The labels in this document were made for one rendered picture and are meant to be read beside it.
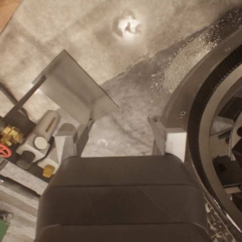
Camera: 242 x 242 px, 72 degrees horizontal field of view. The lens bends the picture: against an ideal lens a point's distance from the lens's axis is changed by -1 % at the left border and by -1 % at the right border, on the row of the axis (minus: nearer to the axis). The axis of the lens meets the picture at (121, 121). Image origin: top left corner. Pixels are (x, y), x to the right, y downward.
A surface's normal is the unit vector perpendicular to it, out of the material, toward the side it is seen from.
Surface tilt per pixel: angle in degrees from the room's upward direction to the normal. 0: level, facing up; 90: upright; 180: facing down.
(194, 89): 90
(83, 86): 0
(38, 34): 0
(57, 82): 0
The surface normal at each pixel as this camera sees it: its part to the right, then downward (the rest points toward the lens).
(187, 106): -0.62, -0.62
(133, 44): -0.11, 0.65
